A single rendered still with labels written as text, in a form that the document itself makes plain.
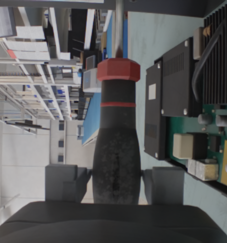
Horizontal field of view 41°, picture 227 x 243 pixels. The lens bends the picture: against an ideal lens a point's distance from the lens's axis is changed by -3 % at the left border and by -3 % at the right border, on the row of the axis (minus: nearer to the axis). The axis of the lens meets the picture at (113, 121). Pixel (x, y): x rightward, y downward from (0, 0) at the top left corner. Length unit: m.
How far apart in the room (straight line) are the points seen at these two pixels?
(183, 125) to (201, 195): 0.07
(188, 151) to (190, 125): 0.05
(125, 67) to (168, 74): 0.17
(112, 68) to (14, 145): 11.42
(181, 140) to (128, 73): 0.11
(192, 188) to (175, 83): 0.11
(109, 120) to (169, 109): 0.17
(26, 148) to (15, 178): 1.15
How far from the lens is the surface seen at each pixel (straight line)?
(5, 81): 4.02
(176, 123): 0.34
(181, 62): 0.29
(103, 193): 0.16
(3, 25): 1.62
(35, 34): 2.25
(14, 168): 11.58
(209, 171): 0.24
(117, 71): 0.16
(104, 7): 0.29
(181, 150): 0.26
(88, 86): 2.30
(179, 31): 0.39
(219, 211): 0.27
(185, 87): 0.28
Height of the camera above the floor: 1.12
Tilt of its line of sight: 7 degrees down
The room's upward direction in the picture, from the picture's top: 89 degrees counter-clockwise
